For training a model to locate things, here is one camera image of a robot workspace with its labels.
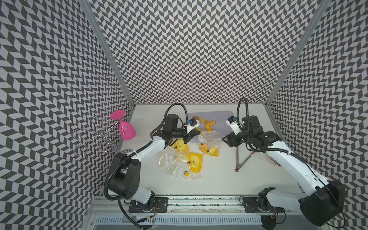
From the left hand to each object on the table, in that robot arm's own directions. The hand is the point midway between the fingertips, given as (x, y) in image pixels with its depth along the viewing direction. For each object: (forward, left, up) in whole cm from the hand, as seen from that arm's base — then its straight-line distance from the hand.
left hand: (198, 132), depth 81 cm
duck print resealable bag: (-4, -7, -4) cm, 9 cm away
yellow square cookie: (+22, -5, -17) cm, 29 cm away
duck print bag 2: (-13, +9, -15) cm, 22 cm away
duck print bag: (-2, +11, -14) cm, 18 cm away
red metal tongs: (-14, -24, -16) cm, 32 cm away
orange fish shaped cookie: (+15, -9, -18) cm, 25 cm away
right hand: (-4, -17, 0) cm, 18 cm away
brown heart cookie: (+24, 0, -15) cm, 28 cm away
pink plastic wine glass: (0, +41, +1) cm, 41 cm away
